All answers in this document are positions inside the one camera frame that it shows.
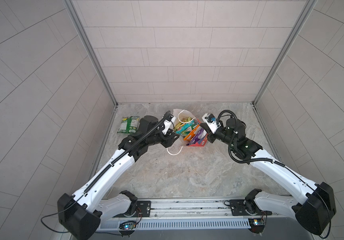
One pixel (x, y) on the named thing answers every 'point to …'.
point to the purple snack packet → (199, 138)
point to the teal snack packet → (184, 128)
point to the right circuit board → (256, 224)
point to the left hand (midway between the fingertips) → (179, 132)
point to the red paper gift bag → (189, 129)
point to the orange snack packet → (189, 136)
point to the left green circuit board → (127, 225)
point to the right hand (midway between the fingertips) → (200, 124)
